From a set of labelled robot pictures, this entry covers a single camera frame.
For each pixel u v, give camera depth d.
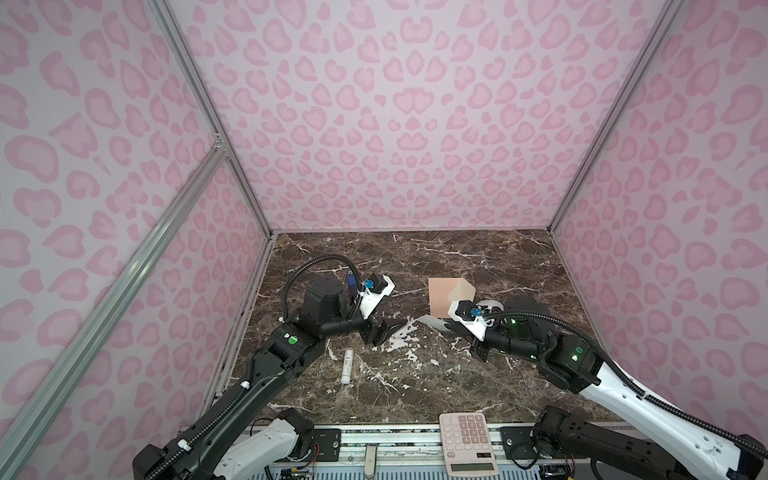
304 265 0.79
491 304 0.53
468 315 0.54
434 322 0.68
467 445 0.72
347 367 0.84
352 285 0.55
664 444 0.43
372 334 0.60
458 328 0.57
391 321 0.61
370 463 0.68
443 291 1.01
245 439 0.54
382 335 0.61
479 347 0.58
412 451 0.72
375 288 0.57
